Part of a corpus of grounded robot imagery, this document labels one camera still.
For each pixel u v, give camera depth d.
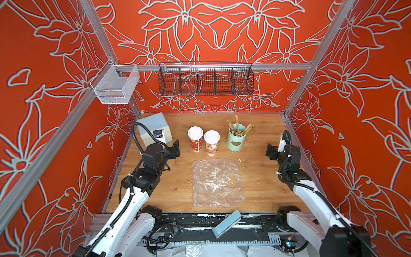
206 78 0.97
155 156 0.53
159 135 0.62
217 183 0.85
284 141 0.69
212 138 0.83
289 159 0.60
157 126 0.93
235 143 0.92
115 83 0.93
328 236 0.41
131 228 0.55
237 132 0.83
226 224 0.69
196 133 0.88
